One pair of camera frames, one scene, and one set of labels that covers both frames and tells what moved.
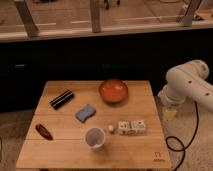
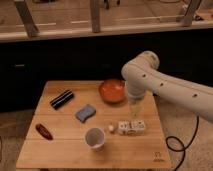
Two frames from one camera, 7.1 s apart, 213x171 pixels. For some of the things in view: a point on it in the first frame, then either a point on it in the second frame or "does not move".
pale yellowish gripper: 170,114 -> 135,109
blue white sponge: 85,113 does not move
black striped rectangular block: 61,99 does not move
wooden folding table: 96,124 does not move
